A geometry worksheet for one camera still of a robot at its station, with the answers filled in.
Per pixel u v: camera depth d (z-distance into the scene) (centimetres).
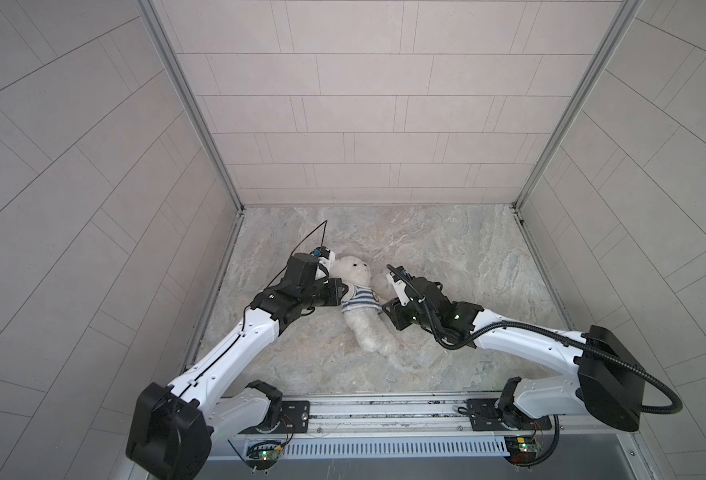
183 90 83
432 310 59
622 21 71
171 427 37
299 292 59
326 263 71
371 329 74
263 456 65
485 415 71
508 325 52
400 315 69
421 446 124
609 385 41
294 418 71
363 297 81
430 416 73
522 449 68
